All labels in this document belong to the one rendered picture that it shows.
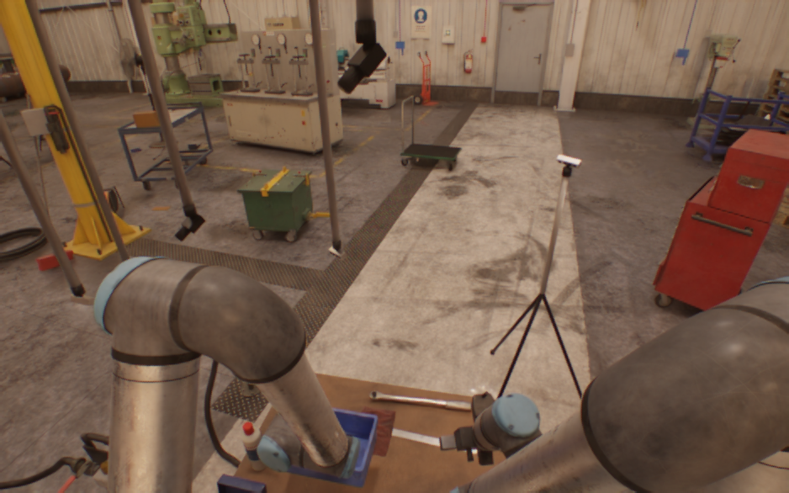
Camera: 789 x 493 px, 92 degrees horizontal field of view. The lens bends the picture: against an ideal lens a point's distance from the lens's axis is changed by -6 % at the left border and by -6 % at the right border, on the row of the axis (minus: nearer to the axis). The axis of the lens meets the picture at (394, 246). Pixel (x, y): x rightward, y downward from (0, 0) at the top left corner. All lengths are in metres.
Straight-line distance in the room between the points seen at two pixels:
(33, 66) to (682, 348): 4.42
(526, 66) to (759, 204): 7.82
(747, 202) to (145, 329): 3.00
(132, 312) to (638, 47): 10.35
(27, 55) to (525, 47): 8.74
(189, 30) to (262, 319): 11.25
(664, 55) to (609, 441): 10.40
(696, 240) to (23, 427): 4.21
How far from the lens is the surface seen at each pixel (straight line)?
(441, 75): 10.61
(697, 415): 0.38
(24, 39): 4.43
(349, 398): 1.85
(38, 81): 4.45
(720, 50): 9.92
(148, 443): 0.65
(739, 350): 0.39
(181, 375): 0.62
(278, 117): 6.64
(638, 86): 10.66
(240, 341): 0.53
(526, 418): 0.91
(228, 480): 1.60
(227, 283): 0.54
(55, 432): 2.97
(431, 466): 1.66
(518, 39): 10.27
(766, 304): 0.45
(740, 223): 3.13
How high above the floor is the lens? 1.90
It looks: 30 degrees down
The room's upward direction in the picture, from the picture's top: 1 degrees counter-clockwise
